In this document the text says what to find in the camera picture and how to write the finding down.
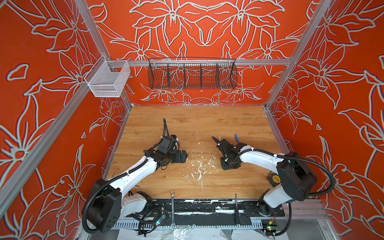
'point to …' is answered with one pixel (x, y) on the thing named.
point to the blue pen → (236, 138)
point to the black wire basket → (192, 73)
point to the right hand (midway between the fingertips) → (223, 165)
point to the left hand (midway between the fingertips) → (180, 154)
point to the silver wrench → (172, 223)
